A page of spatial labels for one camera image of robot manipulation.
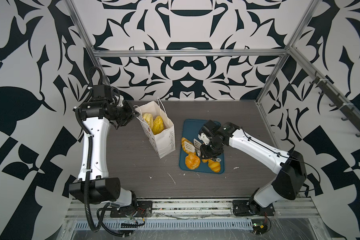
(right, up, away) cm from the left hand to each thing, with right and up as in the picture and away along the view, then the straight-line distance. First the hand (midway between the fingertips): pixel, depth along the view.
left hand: (138, 111), depth 70 cm
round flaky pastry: (+26, -28, +15) cm, 41 cm away
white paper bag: (+11, -16, +7) cm, 20 cm away
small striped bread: (+3, -4, +8) cm, 10 cm away
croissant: (+7, -7, +16) cm, 19 cm away
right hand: (+32, -23, +8) cm, 40 cm away
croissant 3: (+33, -28, +17) cm, 47 cm away
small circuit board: (+57, -54, +1) cm, 78 cm away
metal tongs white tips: (+25, -20, +14) cm, 35 cm away
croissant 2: (+21, -18, +25) cm, 37 cm away
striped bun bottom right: (+39, -30, +15) cm, 51 cm away
